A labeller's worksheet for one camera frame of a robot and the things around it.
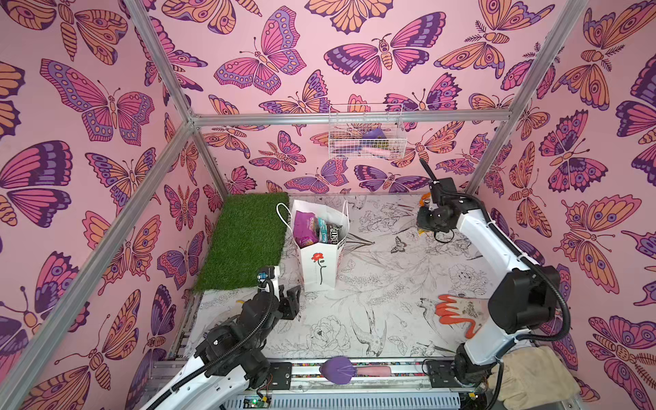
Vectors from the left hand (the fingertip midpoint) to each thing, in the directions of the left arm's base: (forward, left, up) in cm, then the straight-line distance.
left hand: (295, 286), depth 73 cm
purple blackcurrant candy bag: (+18, -2, +3) cm, 19 cm away
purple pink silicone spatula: (-18, -13, -17) cm, 28 cm away
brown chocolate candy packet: (+17, -11, +3) cm, 20 cm away
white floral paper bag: (+9, -10, +3) cm, 14 cm away
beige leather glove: (-19, -68, -17) cm, 72 cm away
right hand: (+25, -42, 0) cm, 49 cm away
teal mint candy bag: (+19, -7, +2) cm, 20 cm away
